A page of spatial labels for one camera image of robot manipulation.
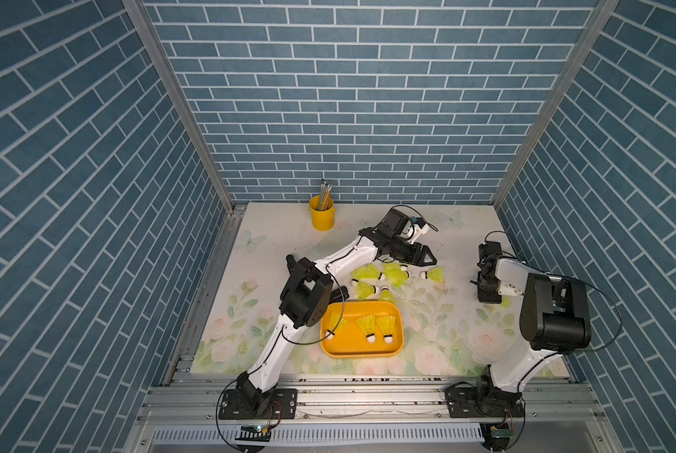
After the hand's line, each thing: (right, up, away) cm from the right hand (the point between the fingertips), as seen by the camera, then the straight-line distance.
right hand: (485, 289), depth 97 cm
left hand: (-20, +10, -10) cm, 25 cm away
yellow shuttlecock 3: (-17, +5, -1) cm, 18 cm away
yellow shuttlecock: (-52, -6, -12) cm, 53 cm away
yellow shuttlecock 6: (-42, 0, -3) cm, 42 cm away
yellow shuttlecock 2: (-36, -8, -13) cm, 39 cm away
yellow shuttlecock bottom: (-42, -8, -13) cm, 44 cm away
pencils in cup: (-57, +34, +9) cm, 67 cm away
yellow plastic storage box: (-46, -13, -14) cm, 50 cm away
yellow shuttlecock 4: (-31, +5, +2) cm, 31 cm away
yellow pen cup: (-58, +25, +14) cm, 65 cm away
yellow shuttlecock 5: (-41, +6, -1) cm, 41 cm away
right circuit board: (-8, -31, -26) cm, 41 cm away
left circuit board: (-71, -32, -25) cm, 82 cm away
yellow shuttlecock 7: (-35, -1, -3) cm, 35 cm away
